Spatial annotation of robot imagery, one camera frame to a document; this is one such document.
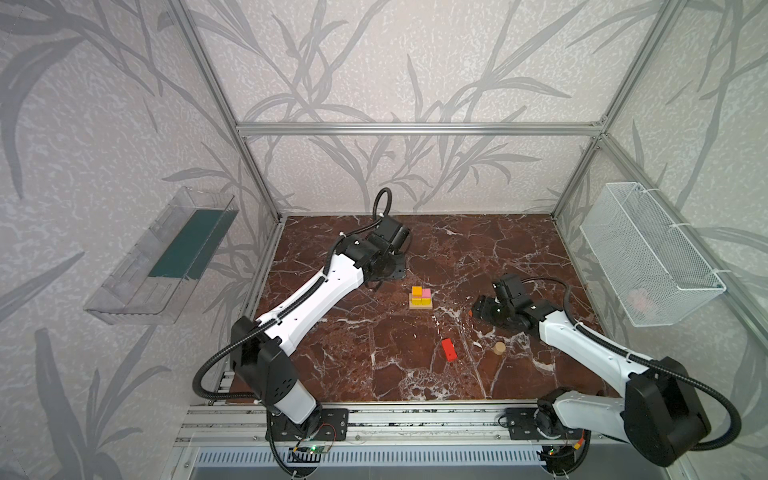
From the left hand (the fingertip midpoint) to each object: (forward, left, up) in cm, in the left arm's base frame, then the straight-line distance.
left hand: (401, 260), depth 80 cm
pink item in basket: (-11, -60, 0) cm, 61 cm away
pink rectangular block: (-1, -8, -16) cm, 18 cm away
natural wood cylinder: (-17, -28, -19) cm, 38 cm away
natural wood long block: (-4, -6, -21) cm, 22 cm away
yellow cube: (-2, -5, -20) cm, 20 cm away
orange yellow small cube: (-1, -5, -15) cm, 16 cm away
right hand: (-5, -24, -14) cm, 28 cm away
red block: (-16, -14, -22) cm, 31 cm away
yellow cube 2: (-2, -8, -19) cm, 21 cm away
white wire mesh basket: (-12, -54, +13) cm, 57 cm away
